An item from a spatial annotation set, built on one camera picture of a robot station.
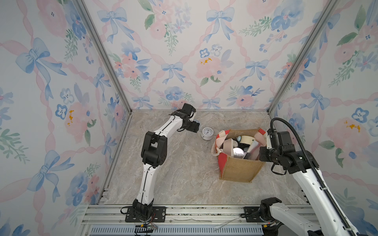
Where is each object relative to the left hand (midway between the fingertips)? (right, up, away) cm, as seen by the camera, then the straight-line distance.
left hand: (194, 126), depth 101 cm
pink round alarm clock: (+25, -15, -18) cm, 34 cm away
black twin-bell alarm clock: (+25, -10, -13) cm, 30 cm away
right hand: (+35, -12, -28) cm, 46 cm away
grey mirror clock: (+34, -14, -17) cm, 40 cm away
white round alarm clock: (+10, -5, +1) cm, 11 cm away
